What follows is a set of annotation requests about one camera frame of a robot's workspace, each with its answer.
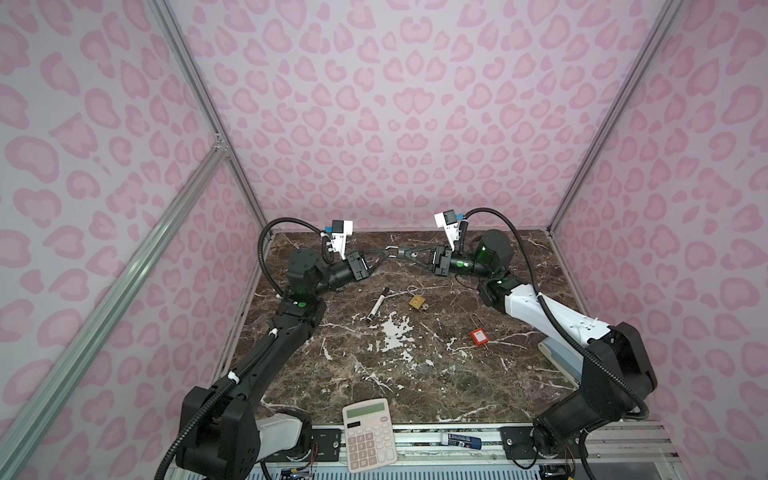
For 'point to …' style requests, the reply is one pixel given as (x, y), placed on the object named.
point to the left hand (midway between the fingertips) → (391, 252)
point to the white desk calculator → (368, 435)
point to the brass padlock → (417, 301)
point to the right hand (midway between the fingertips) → (411, 257)
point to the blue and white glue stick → (457, 440)
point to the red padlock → (479, 336)
